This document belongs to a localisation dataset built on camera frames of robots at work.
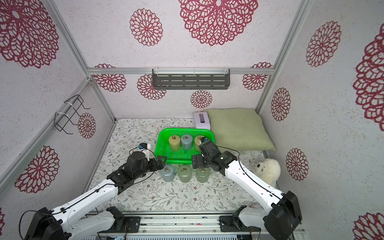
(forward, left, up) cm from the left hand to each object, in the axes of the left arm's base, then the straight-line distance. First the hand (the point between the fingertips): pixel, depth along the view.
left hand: (161, 159), depth 81 cm
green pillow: (+23, -48, -3) cm, 53 cm away
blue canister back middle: (+17, -13, -7) cm, 23 cm away
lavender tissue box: (+34, -24, -5) cm, 42 cm away
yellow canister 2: (+17, -20, -7) cm, 28 cm away
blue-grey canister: (-5, -3, -7) cm, 9 cm away
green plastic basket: (+10, -11, -16) cm, 22 cm away
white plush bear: (-9, -53, +5) cm, 54 cm away
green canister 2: (-5, -23, -7) cm, 24 cm away
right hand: (0, -21, +2) cm, 21 cm away
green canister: (-5, -13, -7) cm, 15 cm away
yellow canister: (+17, -5, -7) cm, 19 cm away
